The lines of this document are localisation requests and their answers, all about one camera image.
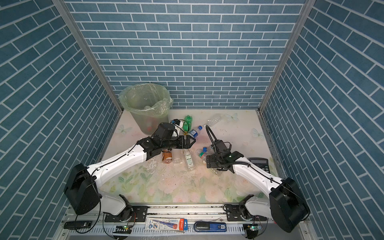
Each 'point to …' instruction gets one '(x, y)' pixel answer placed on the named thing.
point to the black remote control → (75, 224)
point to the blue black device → (210, 227)
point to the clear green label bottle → (189, 159)
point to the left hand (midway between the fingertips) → (190, 140)
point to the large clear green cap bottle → (202, 156)
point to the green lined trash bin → (149, 104)
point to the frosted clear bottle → (177, 156)
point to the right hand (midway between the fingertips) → (211, 159)
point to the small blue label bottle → (194, 132)
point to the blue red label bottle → (209, 150)
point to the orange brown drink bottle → (166, 156)
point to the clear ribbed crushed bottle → (210, 122)
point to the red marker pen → (274, 222)
